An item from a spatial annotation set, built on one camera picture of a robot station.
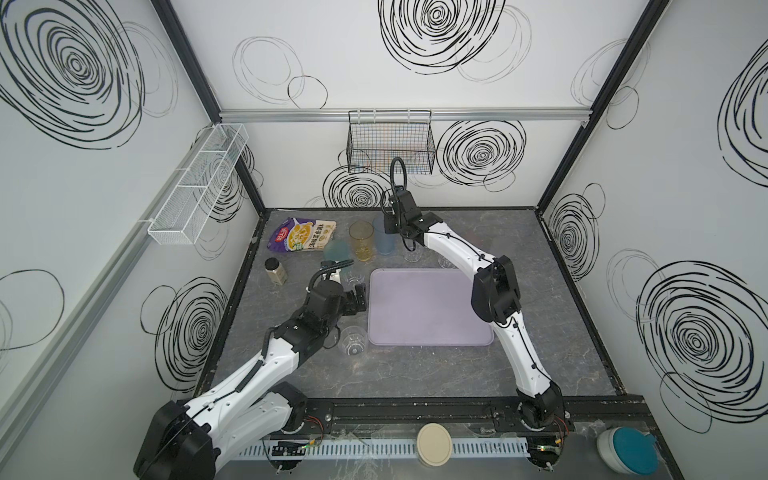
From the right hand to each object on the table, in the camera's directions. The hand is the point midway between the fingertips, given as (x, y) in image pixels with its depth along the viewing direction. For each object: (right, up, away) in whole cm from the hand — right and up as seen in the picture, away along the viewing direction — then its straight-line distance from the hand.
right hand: (394, 216), depth 99 cm
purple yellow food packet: (-34, -6, +10) cm, 36 cm away
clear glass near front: (-12, -37, -15) cm, 41 cm away
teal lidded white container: (+51, -53, -35) cm, 81 cm away
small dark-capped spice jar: (-38, -18, -6) cm, 42 cm away
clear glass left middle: (-14, -20, -1) cm, 24 cm away
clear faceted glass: (+7, -14, +5) cm, 16 cm away
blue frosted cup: (-3, -9, +6) cm, 11 cm away
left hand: (-12, -21, -18) cm, 30 cm away
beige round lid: (+8, -52, -35) cm, 63 cm away
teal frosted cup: (-19, -12, 0) cm, 23 cm away
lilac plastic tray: (+10, -30, -4) cm, 32 cm away
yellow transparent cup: (-11, -5, -1) cm, 12 cm away
